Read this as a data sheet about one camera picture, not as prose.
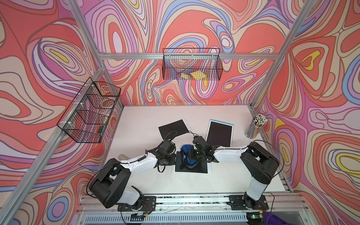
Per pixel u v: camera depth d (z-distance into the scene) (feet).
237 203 2.41
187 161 2.82
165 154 2.26
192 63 3.15
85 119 2.43
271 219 2.16
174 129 3.44
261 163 1.57
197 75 2.98
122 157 2.89
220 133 3.35
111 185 1.40
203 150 2.36
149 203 2.40
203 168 2.85
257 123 2.88
